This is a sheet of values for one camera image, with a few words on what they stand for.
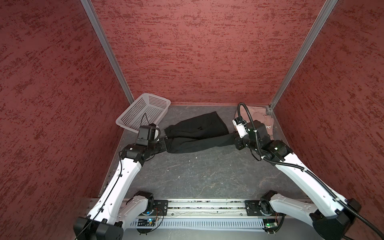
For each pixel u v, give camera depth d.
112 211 0.39
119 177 0.45
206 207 0.76
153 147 0.62
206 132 1.00
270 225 0.70
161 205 0.75
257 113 1.12
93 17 0.74
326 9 0.72
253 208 0.74
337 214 0.37
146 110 1.18
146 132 0.56
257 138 0.52
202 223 0.77
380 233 0.34
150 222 0.70
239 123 0.63
